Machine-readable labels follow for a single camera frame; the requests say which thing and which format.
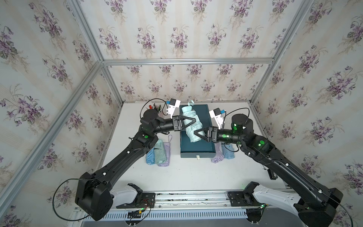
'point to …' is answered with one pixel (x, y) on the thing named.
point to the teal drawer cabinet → (201, 149)
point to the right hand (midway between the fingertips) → (199, 134)
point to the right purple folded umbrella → (220, 156)
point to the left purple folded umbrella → (167, 145)
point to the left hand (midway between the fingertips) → (195, 124)
